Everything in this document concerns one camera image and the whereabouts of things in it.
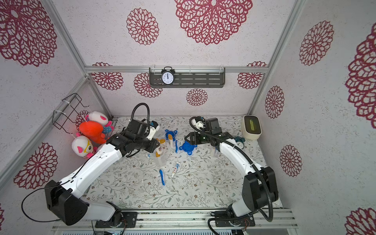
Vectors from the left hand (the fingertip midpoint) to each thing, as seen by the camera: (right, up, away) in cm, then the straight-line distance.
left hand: (157, 144), depth 79 cm
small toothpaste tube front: (+10, -14, +14) cm, 23 cm away
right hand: (+17, +4, +3) cm, 18 cm away
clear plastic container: (0, -11, +10) cm, 15 cm away
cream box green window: (+63, +11, +28) cm, 70 cm away
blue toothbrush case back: (+9, -4, +23) cm, 25 cm away
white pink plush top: (-41, +17, +15) cm, 47 cm away
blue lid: (+17, -4, +24) cm, 30 cm away
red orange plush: (-45, +8, +16) cm, 48 cm away
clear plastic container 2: (+34, -6, +14) cm, 37 cm away
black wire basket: (-47, +17, -3) cm, 50 cm away
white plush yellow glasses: (-40, -1, 0) cm, 41 cm away
